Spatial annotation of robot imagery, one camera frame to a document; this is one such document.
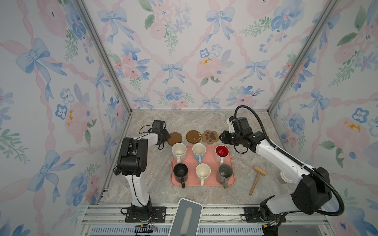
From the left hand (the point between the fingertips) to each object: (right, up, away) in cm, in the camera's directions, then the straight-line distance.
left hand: (168, 135), depth 104 cm
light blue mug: (+21, -10, -9) cm, 25 cm away
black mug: (+10, -21, -18) cm, 29 cm away
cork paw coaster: (+30, -2, 0) cm, 30 cm away
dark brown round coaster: (+18, -1, 0) cm, 18 cm away
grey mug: (+35, -20, -18) cm, 45 cm away
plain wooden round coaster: (+5, -2, 0) cm, 6 cm away
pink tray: (+16, -16, -15) cm, 27 cm away
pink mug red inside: (+35, -11, -10) cm, 38 cm away
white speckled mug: (+8, -11, -9) cm, 16 cm away
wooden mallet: (+57, -20, -16) cm, 63 cm away
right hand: (+33, +1, -20) cm, 39 cm away
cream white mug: (+23, -20, -16) cm, 35 cm away
